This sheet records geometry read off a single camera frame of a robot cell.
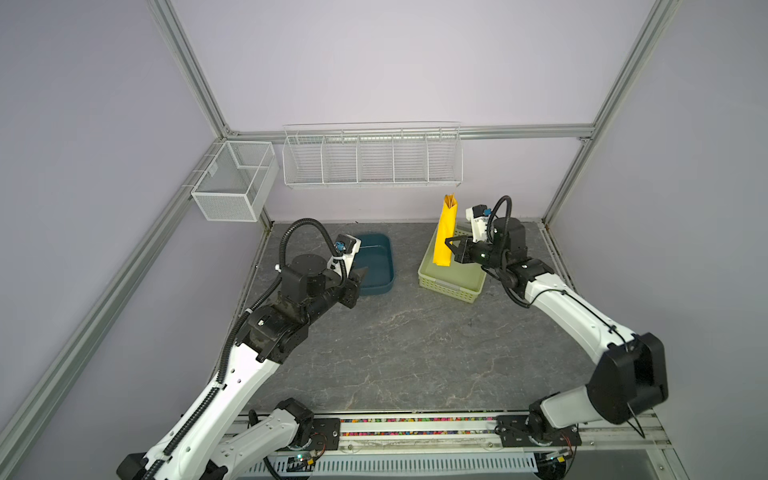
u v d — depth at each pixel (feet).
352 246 1.83
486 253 2.26
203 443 1.24
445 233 2.66
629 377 1.37
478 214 2.33
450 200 2.64
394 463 2.32
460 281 3.32
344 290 1.90
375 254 3.51
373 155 3.15
